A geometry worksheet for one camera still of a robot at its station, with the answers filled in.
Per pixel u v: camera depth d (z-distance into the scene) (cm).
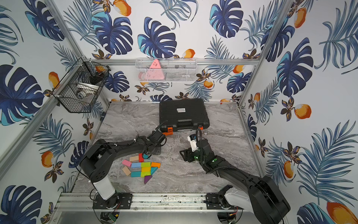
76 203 76
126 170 85
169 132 101
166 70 93
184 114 107
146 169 86
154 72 91
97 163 47
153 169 84
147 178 81
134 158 89
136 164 86
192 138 75
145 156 76
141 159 89
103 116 113
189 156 73
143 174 83
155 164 88
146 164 87
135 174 84
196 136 73
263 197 41
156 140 74
